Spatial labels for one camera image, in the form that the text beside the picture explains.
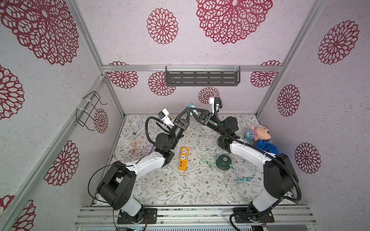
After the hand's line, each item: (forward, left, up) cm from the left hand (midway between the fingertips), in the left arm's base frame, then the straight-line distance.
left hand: (191, 109), depth 67 cm
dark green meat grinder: (-12, -19, -30) cm, 38 cm away
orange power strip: (-8, +4, -37) cm, 38 cm away
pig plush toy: (+11, -49, -34) cm, 61 cm away
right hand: (-1, +1, +1) cm, 2 cm away
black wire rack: (+6, +55, -6) cm, 56 cm away
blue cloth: (+1, -51, -35) cm, 62 cm away
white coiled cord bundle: (+22, +43, -41) cm, 64 cm away
